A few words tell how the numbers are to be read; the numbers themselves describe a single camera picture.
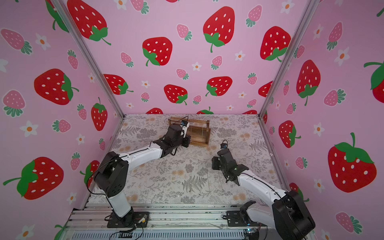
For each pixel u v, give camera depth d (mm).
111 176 472
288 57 862
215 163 779
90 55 856
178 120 836
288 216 386
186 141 799
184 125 793
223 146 779
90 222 747
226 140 1059
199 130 1122
